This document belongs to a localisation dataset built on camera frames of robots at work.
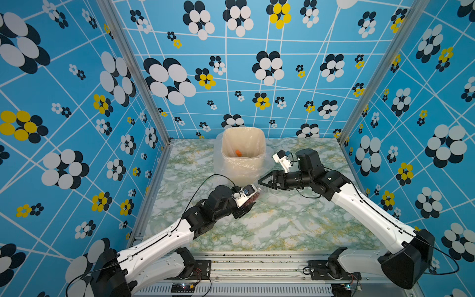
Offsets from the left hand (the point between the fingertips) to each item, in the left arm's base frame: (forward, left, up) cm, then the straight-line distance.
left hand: (251, 193), depth 74 cm
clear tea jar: (-3, -3, +3) cm, 6 cm away
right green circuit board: (-30, -35, -21) cm, 51 cm away
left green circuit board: (-30, +27, -23) cm, 46 cm away
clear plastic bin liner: (+13, +15, +4) cm, 20 cm away
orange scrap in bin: (+28, +6, -8) cm, 30 cm away
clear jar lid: (+7, -12, -20) cm, 24 cm away
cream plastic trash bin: (+29, +4, -6) cm, 30 cm away
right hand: (+2, -6, +6) cm, 8 cm away
